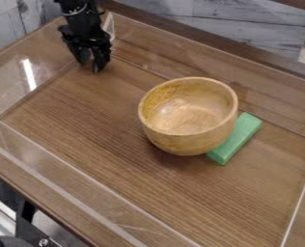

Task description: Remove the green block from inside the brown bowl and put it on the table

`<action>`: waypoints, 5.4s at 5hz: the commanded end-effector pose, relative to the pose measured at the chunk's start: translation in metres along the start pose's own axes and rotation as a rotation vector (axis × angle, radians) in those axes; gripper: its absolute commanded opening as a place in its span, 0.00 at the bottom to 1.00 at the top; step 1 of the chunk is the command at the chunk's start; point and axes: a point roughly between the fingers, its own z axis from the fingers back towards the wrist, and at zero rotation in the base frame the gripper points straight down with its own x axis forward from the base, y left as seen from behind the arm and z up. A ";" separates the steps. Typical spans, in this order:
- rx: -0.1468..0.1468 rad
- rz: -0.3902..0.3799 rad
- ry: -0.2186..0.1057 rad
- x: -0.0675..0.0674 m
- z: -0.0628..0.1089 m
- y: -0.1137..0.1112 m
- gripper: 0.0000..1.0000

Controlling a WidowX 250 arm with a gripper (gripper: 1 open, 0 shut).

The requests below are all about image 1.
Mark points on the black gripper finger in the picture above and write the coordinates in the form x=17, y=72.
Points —
x=80, y=50
x=102, y=54

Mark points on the brown wooden bowl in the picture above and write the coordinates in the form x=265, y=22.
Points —
x=188, y=115

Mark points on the black table leg bracket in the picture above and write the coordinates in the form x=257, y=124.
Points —
x=37, y=228

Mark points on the green rectangular block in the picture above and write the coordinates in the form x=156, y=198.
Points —
x=247, y=127

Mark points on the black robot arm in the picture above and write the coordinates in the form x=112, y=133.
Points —
x=78, y=6

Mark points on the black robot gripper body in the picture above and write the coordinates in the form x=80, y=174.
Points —
x=82, y=31

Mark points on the clear acrylic tray wall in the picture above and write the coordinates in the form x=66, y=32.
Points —
x=74, y=153

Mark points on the clear acrylic corner bracket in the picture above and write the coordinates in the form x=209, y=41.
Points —
x=109, y=26

